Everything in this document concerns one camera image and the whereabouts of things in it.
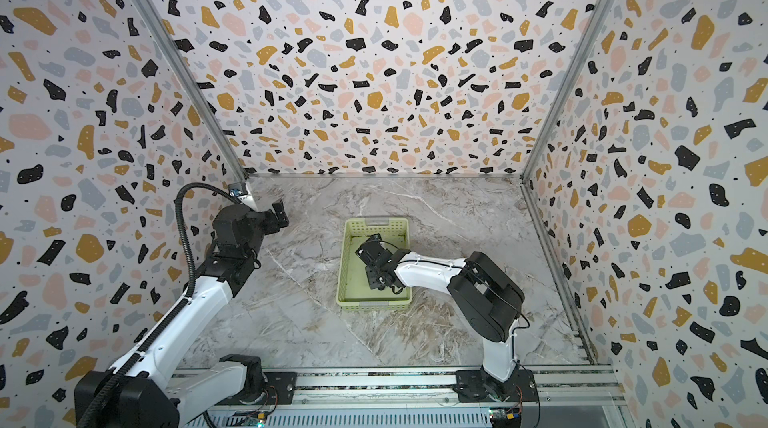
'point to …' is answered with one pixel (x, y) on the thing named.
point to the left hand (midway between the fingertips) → (261, 199)
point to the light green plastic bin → (353, 292)
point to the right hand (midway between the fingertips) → (372, 269)
